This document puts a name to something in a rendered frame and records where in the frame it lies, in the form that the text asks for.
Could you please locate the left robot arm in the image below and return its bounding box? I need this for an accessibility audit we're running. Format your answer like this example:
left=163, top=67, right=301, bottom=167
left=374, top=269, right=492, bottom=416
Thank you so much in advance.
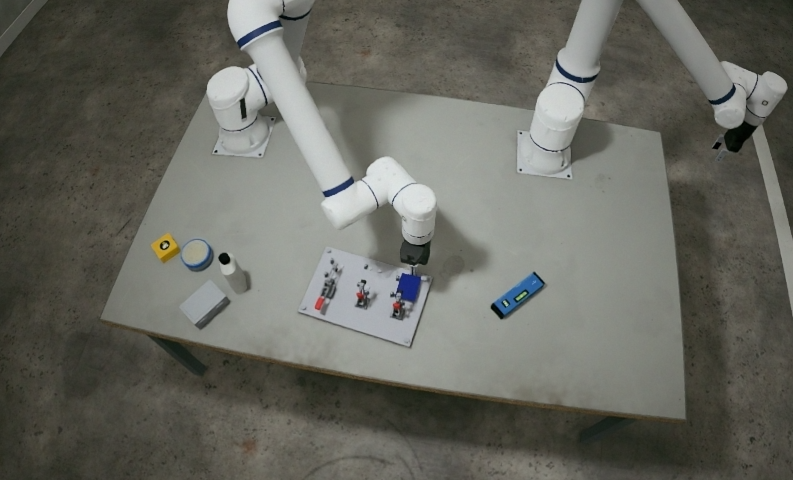
left=519, top=0, right=787, bottom=175

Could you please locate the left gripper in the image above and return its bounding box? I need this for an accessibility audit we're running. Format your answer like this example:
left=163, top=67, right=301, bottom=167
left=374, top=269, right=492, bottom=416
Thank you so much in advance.
left=712, top=109, right=766, bottom=162

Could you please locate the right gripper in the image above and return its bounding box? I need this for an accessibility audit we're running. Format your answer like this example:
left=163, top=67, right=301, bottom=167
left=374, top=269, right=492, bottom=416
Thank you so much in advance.
left=400, top=227, right=434, bottom=276

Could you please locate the white bottle with black cap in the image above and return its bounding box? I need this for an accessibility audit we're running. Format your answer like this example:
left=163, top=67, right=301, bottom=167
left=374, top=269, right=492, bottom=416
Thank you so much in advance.
left=218, top=252, right=247, bottom=294

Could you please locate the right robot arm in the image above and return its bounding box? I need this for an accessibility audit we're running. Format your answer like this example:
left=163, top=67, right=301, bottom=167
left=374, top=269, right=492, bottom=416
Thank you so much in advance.
left=207, top=0, right=437, bottom=238

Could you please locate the blue spirit level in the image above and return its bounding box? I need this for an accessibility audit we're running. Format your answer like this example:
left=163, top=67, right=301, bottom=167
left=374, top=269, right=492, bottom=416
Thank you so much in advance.
left=490, top=272, right=545, bottom=319

